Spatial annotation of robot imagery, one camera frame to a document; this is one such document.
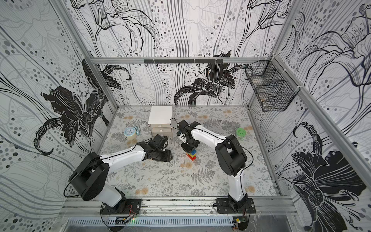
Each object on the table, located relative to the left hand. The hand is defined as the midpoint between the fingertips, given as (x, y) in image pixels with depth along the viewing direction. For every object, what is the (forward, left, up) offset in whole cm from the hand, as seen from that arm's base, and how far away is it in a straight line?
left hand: (170, 160), depth 88 cm
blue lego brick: (+3, -14, +7) cm, 16 cm away
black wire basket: (+37, -63, +29) cm, 79 cm away
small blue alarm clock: (+18, +29, +1) cm, 34 cm away
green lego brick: (+3, -12, +4) cm, 13 cm away
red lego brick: (+1, -13, +2) cm, 13 cm away
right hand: (+8, -13, +1) cm, 15 cm away
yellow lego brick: (+2, -14, +3) cm, 15 cm away
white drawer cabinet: (+23, +8, +11) cm, 27 cm away
